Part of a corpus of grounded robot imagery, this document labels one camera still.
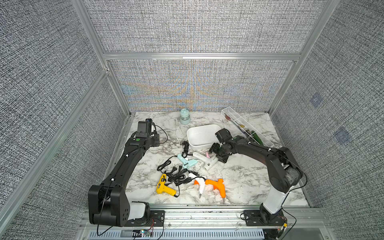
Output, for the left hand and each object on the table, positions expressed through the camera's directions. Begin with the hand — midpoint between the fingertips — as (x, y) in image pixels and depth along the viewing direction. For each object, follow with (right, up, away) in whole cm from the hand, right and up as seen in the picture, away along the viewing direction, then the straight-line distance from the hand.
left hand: (156, 136), depth 85 cm
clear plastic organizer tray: (+57, +4, +21) cm, 61 cm away
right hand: (+32, -10, +7) cm, 34 cm away
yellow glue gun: (+3, -28, -3) cm, 28 cm away
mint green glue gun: (+17, -16, +5) cm, 24 cm away
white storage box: (+28, -2, +22) cm, 35 cm away
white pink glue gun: (+31, -15, +5) cm, 35 cm away
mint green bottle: (+15, +12, +25) cm, 32 cm away
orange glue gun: (+36, -27, -2) cm, 45 cm away
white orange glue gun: (+25, -25, -1) cm, 35 cm away
